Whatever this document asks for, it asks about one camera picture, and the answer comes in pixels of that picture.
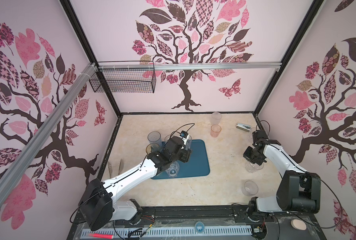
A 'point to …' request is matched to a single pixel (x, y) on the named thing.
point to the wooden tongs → (110, 168)
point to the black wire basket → (133, 76)
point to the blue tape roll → (199, 227)
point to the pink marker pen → (100, 235)
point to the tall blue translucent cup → (155, 137)
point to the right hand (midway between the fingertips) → (248, 156)
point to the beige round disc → (298, 224)
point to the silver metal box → (243, 127)
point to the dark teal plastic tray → (197, 165)
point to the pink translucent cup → (215, 130)
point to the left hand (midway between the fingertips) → (186, 150)
